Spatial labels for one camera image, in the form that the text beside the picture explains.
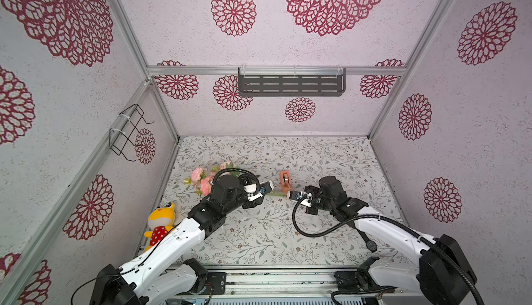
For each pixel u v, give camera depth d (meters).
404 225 0.49
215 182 0.55
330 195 0.64
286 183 0.95
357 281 0.66
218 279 0.75
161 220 0.81
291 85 0.94
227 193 0.55
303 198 0.68
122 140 0.77
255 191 0.60
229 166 0.92
